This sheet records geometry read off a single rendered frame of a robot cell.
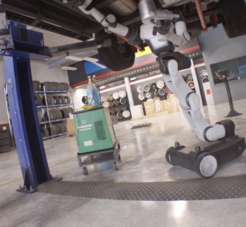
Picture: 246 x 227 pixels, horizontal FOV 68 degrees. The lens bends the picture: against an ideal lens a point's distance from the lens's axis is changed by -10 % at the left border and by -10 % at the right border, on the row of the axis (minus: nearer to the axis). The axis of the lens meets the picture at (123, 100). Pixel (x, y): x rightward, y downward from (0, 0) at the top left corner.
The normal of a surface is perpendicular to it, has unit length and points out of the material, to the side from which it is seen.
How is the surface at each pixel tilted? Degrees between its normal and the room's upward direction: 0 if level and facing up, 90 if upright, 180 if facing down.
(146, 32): 93
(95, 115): 90
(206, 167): 90
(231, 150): 90
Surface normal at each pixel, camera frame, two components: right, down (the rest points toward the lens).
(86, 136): -0.04, -0.05
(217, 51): -0.47, 0.04
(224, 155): 0.22, -0.11
